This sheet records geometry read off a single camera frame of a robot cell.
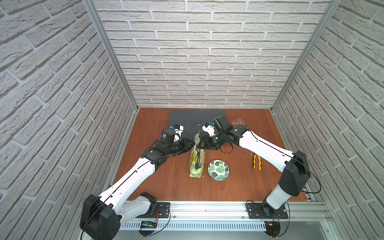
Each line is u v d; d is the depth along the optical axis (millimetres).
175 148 642
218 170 867
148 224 710
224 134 612
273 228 691
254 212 727
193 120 1063
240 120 1134
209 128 748
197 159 763
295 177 432
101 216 374
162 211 726
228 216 728
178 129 705
